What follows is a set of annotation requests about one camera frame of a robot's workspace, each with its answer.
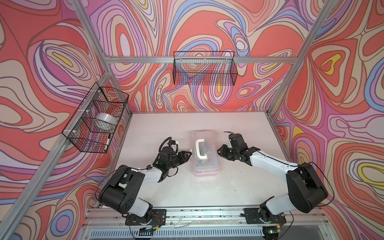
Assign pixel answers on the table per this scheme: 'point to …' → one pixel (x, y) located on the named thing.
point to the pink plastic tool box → (205, 159)
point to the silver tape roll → (106, 117)
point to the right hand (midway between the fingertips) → (219, 154)
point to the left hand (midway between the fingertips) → (192, 154)
